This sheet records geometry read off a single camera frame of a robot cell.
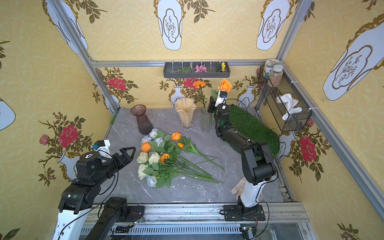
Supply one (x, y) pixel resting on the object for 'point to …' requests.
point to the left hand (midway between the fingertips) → (125, 151)
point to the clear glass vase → (207, 120)
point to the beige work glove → (239, 187)
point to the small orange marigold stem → (164, 158)
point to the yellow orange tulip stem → (191, 148)
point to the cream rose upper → (153, 158)
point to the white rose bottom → (151, 181)
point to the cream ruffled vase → (185, 106)
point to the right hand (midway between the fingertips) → (220, 95)
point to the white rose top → (153, 133)
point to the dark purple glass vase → (144, 125)
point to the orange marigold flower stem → (200, 84)
